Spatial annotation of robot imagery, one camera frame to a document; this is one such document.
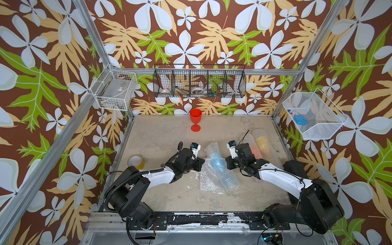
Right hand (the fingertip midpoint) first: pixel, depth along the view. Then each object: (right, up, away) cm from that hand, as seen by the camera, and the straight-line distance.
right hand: (225, 158), depth 89 cm
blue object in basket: (+40, +22, -7) cm, 46 cm away
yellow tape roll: (-55, -3, +7) cm, 56 cm away
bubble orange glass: (+19, +3, +2) cm, 19 cm away
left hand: (-12, 0, -1) cm, 12 cm away
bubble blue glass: (-6, -10, -3) cm, 12 cm away
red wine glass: (-18, +27, +12) cm, 34 cm away
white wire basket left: (-64, +40, -3) cm, 76 cm away
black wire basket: (-15, +49, +9) cm, 52 cm away
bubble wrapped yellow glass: (+26, +4, +2) cm, 26 cm away
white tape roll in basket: (-17, +43, +9) cm, 47 cm away
